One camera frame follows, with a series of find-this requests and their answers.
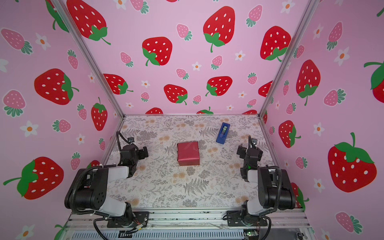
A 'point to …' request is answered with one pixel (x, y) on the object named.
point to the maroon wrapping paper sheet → (188, 153)
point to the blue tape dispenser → (223, 133)
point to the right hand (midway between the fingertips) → (249, 145)
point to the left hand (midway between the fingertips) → (138, 147)
